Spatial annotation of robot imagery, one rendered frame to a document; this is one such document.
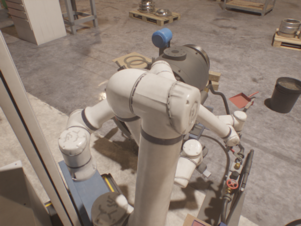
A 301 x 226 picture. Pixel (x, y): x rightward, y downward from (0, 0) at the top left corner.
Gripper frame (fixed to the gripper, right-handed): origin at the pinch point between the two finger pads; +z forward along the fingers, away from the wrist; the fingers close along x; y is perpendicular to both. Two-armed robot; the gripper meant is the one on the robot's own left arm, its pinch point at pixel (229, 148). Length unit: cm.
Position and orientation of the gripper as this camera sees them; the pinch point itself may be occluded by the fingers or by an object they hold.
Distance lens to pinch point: 180.5
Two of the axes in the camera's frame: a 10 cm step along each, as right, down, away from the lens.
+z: 0.0, 7.8, 6.2
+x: 8.5, -3.3, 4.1
